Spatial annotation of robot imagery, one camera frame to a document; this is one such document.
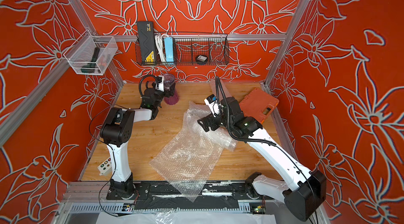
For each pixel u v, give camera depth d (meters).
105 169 0.78
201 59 0.95
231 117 0.54
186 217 0.69
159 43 0.88
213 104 0.64
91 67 0.81
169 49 0.90
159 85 0.83
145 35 0.86
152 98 0.78
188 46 0.95
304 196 0.37
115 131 0.56
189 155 0.84
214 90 1.09
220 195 0.73
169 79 0.97
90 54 0.91
